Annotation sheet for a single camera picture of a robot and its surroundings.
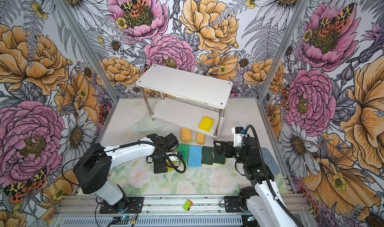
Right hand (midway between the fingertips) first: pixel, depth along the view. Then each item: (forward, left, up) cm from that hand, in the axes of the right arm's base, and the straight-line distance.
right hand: (220, 147), depth 76 cm
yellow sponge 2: (-8, +25, -5) cm, 27 cm away
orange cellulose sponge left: (+16, +18, -13) cm, 28 cm away
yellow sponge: (+21, +5, -9) cm, 24 cm away
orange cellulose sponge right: (+14, +9, -15) cm, 22 cm away
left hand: (-2, +34, -13) cm, 36 cm away
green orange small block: (-22, +17, -15) cm, 31 cm away
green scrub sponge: (+6, +19, -12) cm, 24 cm away
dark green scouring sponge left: (+3, +6, -15) cm, 16 cm away
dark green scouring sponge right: (0, -2, -15) cm, 15 cm away
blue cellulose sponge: (+2, +13, -13) cm, 18 cm away
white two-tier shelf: (+17, +14, +17) cm, 28 cm away
